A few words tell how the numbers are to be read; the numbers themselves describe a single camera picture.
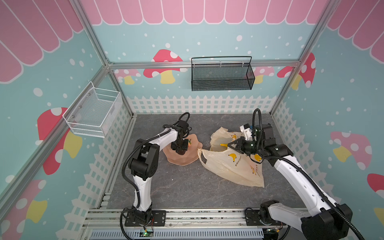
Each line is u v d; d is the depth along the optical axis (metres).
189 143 0.97
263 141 0.57
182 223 0.74
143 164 0.53
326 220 0.37
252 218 0.74
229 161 0.74
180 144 0.87
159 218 0.75
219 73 0.94
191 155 0.97
